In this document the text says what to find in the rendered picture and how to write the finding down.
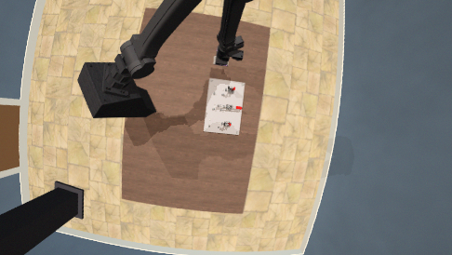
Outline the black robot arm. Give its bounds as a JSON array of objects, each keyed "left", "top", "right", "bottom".
[{"left": 102, "top": 0, "right": 253, "bottom": 98}]

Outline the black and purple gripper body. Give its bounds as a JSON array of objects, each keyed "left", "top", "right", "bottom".
[{"left": 215, "top": 50, "right": 228, "bottom": 65}]

